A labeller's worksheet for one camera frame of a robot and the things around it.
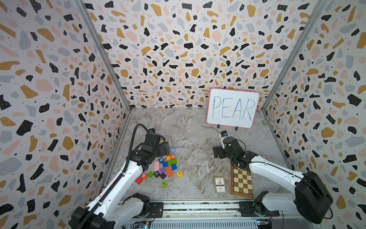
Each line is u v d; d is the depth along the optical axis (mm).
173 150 953
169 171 861
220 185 814
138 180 816
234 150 642
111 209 400
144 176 843
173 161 910
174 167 895
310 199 414
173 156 925
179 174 853
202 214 731
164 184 814
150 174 858
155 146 610
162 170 875
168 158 919
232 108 1032
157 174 853
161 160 906
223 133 761
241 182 815
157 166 881
